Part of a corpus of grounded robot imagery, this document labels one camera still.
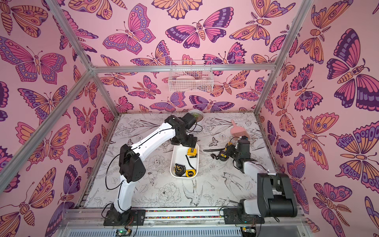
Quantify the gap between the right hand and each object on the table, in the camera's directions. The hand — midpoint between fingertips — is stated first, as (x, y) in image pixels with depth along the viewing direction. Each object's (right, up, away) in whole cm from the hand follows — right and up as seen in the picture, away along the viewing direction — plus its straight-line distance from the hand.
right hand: (225, 146), depth 93 cm
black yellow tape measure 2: (-22, -14, -7) cm, 28 cm away
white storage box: (-30, -6, +3) cm, 31 cm away
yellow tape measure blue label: (-2, -5, -1) cm, 5 cm away
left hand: (-22, +2, -7) cm, 23 cm away
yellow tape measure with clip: (-22, -4, +2) cm, 22 cm away
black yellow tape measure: (-29, -13, -6) cm, 32 cm away
